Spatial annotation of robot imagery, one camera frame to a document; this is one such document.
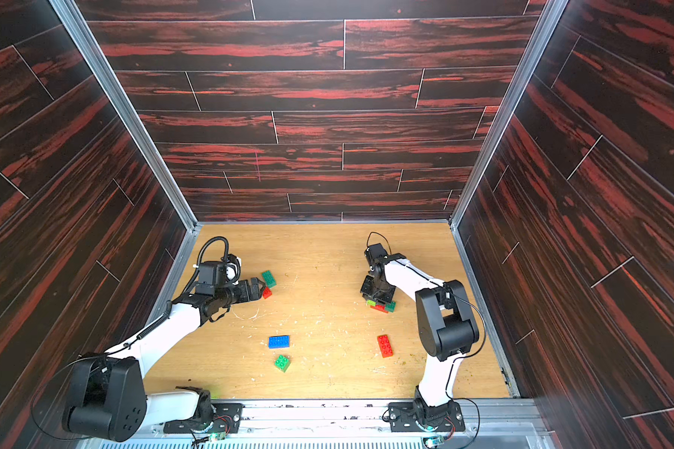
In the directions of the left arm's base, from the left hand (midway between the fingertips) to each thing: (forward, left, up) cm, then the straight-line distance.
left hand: (255, 285), depth 89 cm
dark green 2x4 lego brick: (+9, -1, -9) cm, 13 cm away
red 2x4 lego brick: (-16, -42, -8) cm, 46 cm away
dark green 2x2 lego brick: (-3, -45, -6) cm, 45 cm away
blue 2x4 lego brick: (-15, -9, -9) cm, 19 cm away
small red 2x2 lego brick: (+2, -2, -7) cm, 8 cm away
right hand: (+2, -40, -9) cm, 42 cm away
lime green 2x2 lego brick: (-2, -38, -5) cm, 38 cm away
